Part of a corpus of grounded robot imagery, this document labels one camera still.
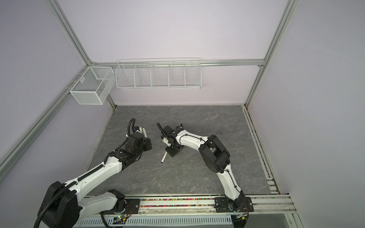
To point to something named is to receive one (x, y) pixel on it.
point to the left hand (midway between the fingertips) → (150, 141)
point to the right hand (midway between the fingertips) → (173, 152)
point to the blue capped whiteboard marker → (164, 157)
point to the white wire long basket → (158, 73)
